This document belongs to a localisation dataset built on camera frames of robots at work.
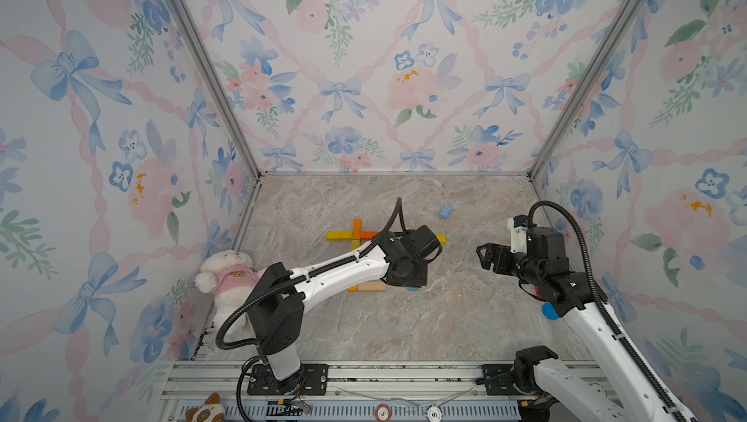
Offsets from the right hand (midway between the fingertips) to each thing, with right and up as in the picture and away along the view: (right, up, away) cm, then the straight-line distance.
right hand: (494, 249), depth 77 cm
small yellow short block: (-9, 0, +23) cm, 25 cm away
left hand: (-19, -8, +2) cm, 21 cm away
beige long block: (-32, -7, -9) cm, 34 cm away
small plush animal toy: (-69, -36, -10) cm, 79 cm away
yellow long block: (-45, +1, +24) cm, 50 cm away
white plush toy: (-71, -8, +2) cm, 71 cm away
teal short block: (-22, -9, -7) cm, 25 cm away
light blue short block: (-7, +9, +30) cm, 32 cm away
